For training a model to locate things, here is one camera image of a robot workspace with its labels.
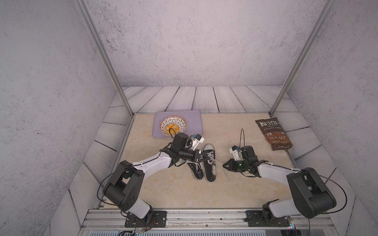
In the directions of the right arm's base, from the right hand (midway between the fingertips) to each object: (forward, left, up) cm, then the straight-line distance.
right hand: (224, 165), depth 88 cm
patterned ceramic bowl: (+37, +31, -1) cm, 48 cm away
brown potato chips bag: (+26, -40, -4) cm, 48 cm away
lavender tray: (+41, +19, -2) cm, 45 cm away
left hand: (-3, +10, +12) cm, 16 cm away
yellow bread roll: (+27, +32, 0) cm, 42 cm away
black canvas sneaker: (-3, +17, -1) cm, 17 cm away
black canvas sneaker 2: (0, +9, 0) cm, 9 cm away
